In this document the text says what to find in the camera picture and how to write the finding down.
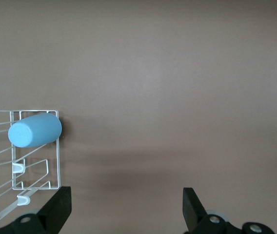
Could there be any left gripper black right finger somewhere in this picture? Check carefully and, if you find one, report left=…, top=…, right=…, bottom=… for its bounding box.
left=182, top=187, right=274, bottom=234

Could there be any blue plastic cup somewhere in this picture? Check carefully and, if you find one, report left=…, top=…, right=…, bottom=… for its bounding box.
left=8, top=114, right=63, bottom=149

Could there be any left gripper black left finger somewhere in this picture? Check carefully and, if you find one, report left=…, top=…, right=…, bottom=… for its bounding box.
left=0, top=186, right=73, bottom=234

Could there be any white wire cup rack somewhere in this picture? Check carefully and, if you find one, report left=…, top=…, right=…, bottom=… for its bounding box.
left=0, top=103, right=61, bottom=224

